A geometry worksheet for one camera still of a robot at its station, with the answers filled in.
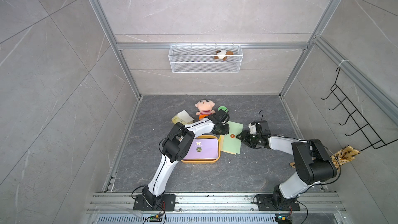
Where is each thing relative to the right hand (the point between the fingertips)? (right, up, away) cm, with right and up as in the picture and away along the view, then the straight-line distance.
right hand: (239, 137), depth 95 cm
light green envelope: (-5, -4, -1) cm, 6 cm away
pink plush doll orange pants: (-21, +19, +8) cm, 30 cm away
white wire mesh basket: (-21, +51, +5) cm, 55 cm away
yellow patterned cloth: (+40, -2, -28) cm, 49 cm away
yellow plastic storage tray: (-21, -12, -9) cm, 26 cm away
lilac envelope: (-22, -5, -7) cm, 24 cm away
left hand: (-5, +4, +3) cm, 8 cm away
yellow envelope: (-11, -3, -1) cm, 12 cm away
